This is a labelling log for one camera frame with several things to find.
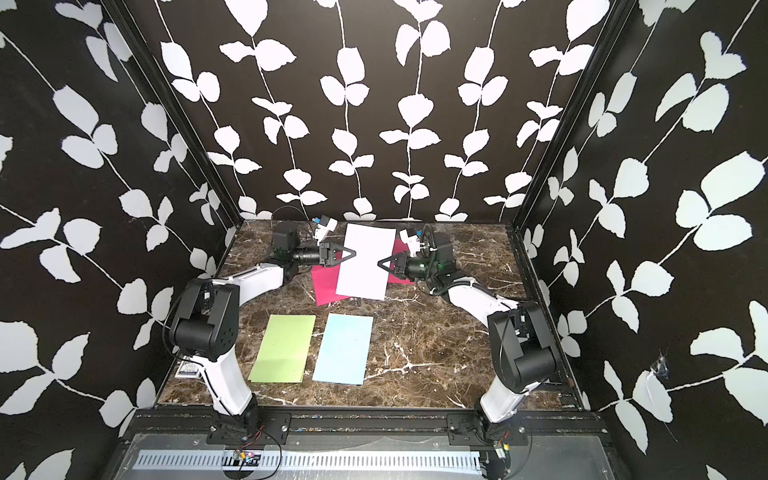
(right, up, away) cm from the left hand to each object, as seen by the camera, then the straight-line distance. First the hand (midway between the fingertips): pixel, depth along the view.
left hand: (355, 253), depth 84 cm
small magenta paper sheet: (+12, +2, -1) cm, 13 cm away
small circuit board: (-25, -49, -13) cm, 57 cm away
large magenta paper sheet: (-9, -7, 0) cm, 11 cm away
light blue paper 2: (+2, -6, 0) cm, 7 cm away
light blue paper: (-4, -30, +5) cm, 30 cm away
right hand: (+6, -3, -2) cm, 7 cm away
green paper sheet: (-22, -29, +5) cm, 37 cm away
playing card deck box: (-46, -33, -2) cm, 57 cm away
